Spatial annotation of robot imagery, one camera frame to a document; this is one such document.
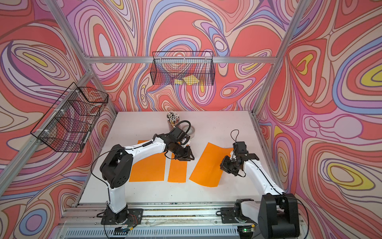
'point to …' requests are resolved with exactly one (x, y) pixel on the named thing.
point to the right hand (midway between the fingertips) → (221, 170)
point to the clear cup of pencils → (173, 120)
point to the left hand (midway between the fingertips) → (195, 159)
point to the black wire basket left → (64, 128)
